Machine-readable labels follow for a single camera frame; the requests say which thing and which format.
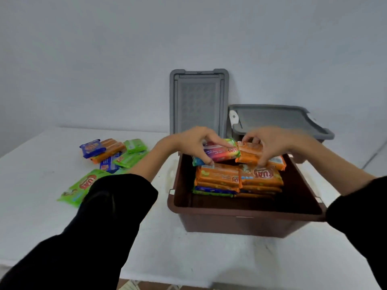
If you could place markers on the person's right hand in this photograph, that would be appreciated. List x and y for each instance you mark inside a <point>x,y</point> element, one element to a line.
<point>275,141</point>

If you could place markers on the grey plastic lid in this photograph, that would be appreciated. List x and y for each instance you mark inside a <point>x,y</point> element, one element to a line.
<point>272,117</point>
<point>196,99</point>

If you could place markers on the orange snack packet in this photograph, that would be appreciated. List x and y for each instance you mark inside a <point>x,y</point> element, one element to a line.
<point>248,154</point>

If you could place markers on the person's right forearm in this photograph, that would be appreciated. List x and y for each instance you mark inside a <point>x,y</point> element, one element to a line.
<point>332,169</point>

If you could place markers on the pile of colourful soap packets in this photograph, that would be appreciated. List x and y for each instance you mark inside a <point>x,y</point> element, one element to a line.
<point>130,158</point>

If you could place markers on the person's left hand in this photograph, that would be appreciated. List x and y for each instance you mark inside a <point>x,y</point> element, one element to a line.
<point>193,141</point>

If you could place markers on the rainbow snack packet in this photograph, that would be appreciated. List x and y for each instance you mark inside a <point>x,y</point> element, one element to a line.
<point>223,154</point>

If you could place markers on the person's left forearm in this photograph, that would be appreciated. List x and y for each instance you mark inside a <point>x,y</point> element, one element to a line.
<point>115,208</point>

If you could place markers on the brown storage box with sticker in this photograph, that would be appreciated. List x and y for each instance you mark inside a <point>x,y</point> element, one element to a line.
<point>242,226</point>

